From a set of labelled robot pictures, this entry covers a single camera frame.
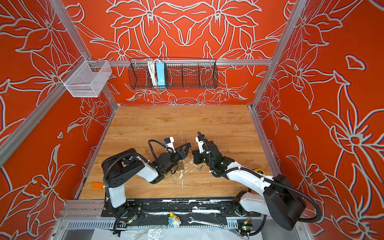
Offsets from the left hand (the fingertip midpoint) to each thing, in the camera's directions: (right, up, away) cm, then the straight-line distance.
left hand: (191, 145), depth 82 cm
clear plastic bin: (-67, +40, +10) cm, 78 cm away
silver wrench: (+14, -36, -14) cm, 41 cm away
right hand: (-1, -4, -1) cm, 4 cm away
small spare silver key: (+5, -15, +3) cm, 16 cm away
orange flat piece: (-52, -22, -3) cm, 56 cm away
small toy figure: (-8, -32, -15) cm, 37 cm away
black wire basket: (-7, +45, +15) cm, 48 cm away
